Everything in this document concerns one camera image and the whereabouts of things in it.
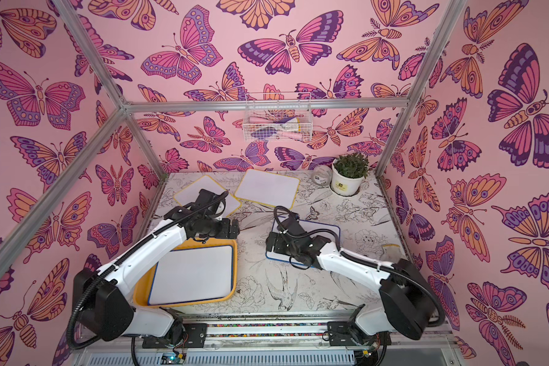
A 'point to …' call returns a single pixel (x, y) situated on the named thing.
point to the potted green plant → (347, 173)
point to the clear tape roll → (322, 175)
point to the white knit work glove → (392, 253)
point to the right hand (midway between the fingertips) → (275, 241)
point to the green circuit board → (171, 358)
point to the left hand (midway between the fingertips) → (231, 229)
